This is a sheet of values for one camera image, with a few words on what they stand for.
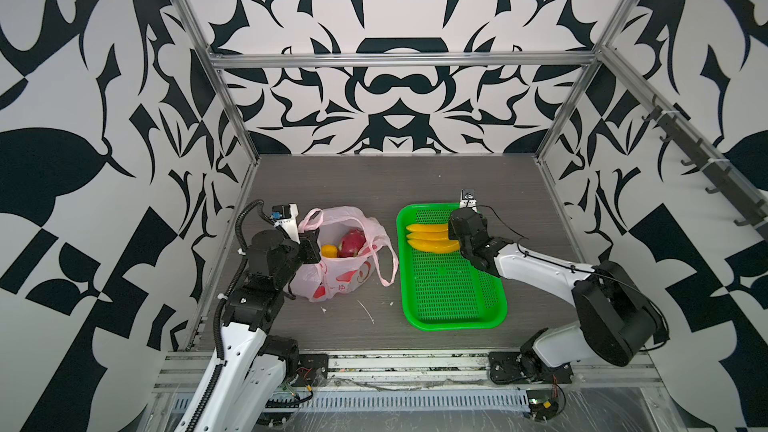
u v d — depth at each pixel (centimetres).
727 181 55
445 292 87
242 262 54
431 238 94
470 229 68
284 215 63
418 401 71
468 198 76
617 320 44
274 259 54
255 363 61
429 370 76
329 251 89
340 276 76
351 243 87
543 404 71
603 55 88
